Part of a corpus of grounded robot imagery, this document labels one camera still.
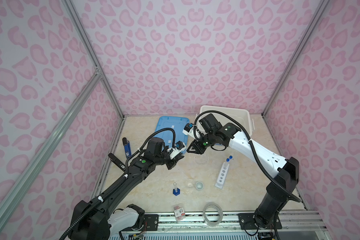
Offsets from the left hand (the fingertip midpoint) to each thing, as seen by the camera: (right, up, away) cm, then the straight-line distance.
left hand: (181, 152), depth 78 cm
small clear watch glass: (+4, -20, +8) cm, 22 cm away
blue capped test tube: (+26, -3, +1) cm, 26 cm away
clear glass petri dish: (+12, -8, +19) cm, 24 cm away
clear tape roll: (+16, -31, -1) cm, 35 cm away
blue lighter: (-37, 0, +23) cm, 44 cm away
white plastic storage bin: (+41, +20, +25) cm, 52 cm away
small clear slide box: (-1, -30, -3) cm, 30 cm away
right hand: (+4, +3, -4) cm, 6 cm away
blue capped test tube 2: (+24, -4, 0) cm, 24 cm away
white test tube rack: (+23, -14, +6) cm, 28 cm away
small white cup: (+10, -20, +6) cm, 23 cm away
